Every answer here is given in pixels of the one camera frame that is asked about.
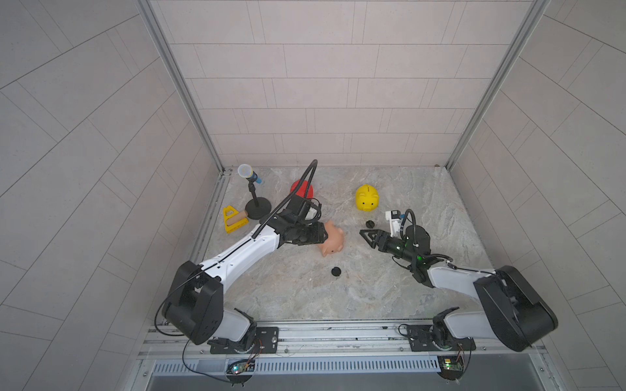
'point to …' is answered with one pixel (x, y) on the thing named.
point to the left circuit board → (240, 366)
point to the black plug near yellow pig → (370, 224)
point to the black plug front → (336, 271)
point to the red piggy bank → (302, 189)
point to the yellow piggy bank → (367, 198)
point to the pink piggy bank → (334, 242)
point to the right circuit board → (451, 366)
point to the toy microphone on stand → (257, 208)
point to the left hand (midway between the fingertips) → (327, 235)
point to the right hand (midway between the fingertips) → (364, 235)
